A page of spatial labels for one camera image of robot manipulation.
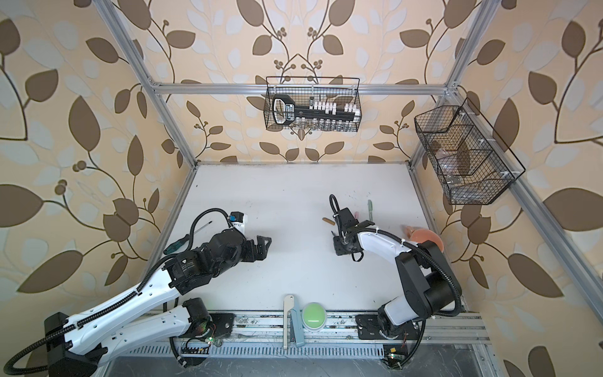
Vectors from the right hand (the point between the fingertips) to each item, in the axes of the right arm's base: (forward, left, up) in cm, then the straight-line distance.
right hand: (344, 249), depth 90 cm
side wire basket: (+12, -39, +33) cm, 53 cm away
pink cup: (+3, -30, +5) cm, 31 cm away
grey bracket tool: (-20, +21, +2) cm, 29 cm away
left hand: (-4, +28, +17) cm, 34 cm away
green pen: (+21, -14, -1) cm, 25 cm away
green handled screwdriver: (+6, +65, 0) cm, 65 cm away
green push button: (-23, +13, 0) cm, 26 cm away
